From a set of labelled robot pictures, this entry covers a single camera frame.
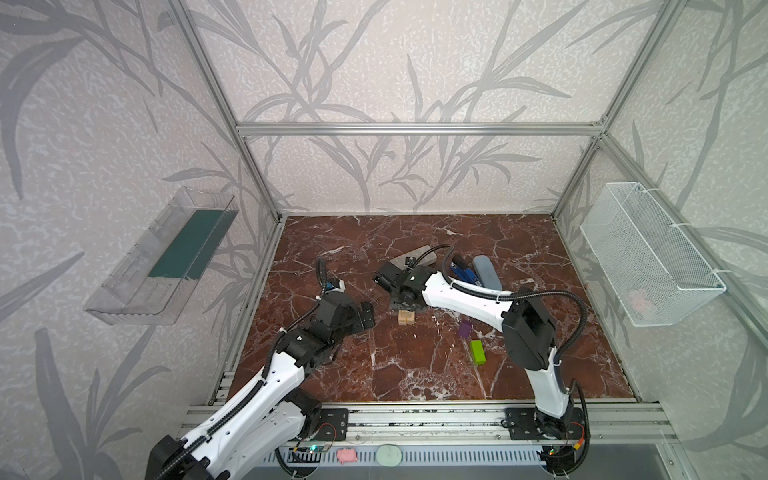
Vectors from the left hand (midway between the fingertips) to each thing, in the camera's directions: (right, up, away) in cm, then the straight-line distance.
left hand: (365, 302), depth 81 cm
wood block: (+11, -7, +10) cm, 17 cm away
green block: (+32, -14, +2) cm, 35 cm away
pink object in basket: (+70, +2, -7) cm, 70 cm away
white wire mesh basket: (+64, +10, -18) cm, 68 cm away
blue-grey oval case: (+39, +6, +21) cm, 45 cm away
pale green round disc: (+7, -32, -13) cm, 36 cm away
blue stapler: (+30, +7, +19) cm, 36 cm away
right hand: (+10, +1, +9) cm, 13 cm away
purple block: (+29, -10, +10) cm, 33 cm away
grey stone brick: (+18, +12, 0) cm, 21 cm away
